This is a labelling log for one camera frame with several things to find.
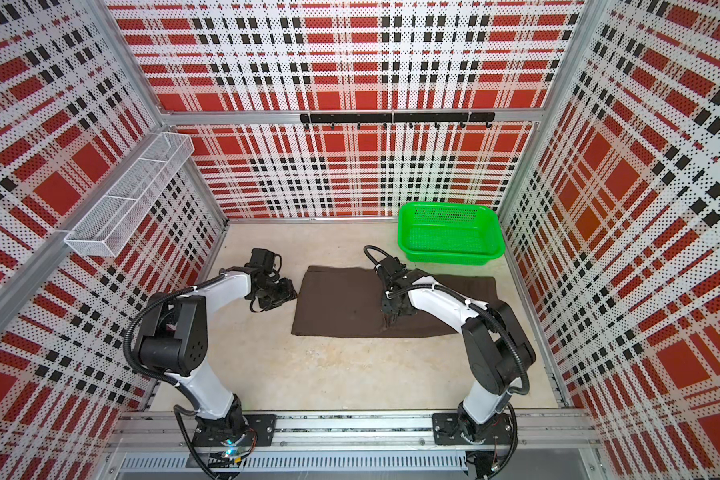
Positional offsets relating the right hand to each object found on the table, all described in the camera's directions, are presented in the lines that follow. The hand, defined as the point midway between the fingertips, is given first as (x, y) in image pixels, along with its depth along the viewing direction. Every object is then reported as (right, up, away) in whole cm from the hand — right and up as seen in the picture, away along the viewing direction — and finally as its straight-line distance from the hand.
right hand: (396, 306), depth 90 cm
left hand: (-33, +2, +7) cm, 34 cm away
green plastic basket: (+23, +24, +28) cm, 43 cm away
